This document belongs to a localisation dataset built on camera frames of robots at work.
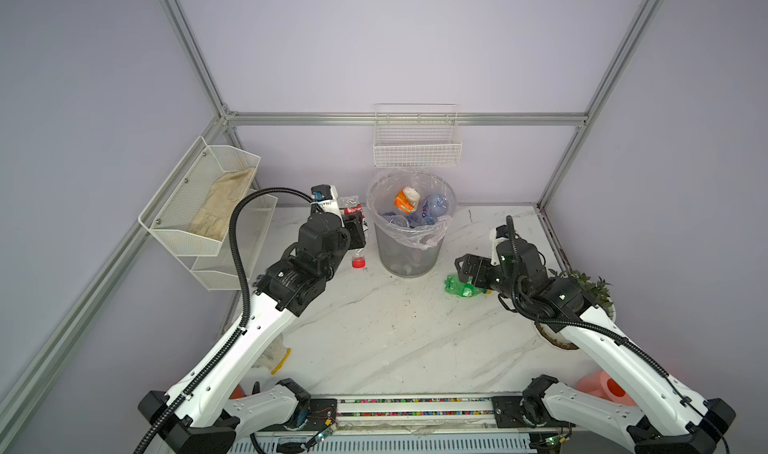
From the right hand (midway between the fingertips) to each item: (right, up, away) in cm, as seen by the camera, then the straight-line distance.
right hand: (467, 262), depth 73 cm
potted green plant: (+35, -8, +4) cm, 36 cm away
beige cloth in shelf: (-65, +11, +4) cm, 67 cm away
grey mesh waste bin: (-11, +2, +16) cm, 19 cm away
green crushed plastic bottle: (+4, -11, +22) cm, 25 cm away
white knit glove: (-52, -27, +10) cm, 59 cm away
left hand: (-28, +11, -5) cm, 30 cm away
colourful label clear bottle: (-6, +15, +20) cm, 26 cm away
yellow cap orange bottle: (-14, +18, +23) cm, 33 cm away
